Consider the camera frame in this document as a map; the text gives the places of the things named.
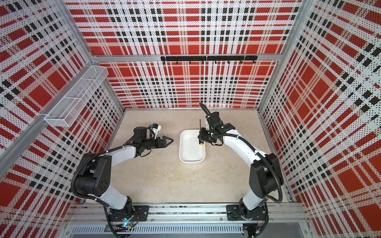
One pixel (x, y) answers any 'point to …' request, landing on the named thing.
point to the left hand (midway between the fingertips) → (171, 140)
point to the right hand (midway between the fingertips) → (201, 137)
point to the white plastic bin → (190, 150)
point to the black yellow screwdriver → (200, 142)
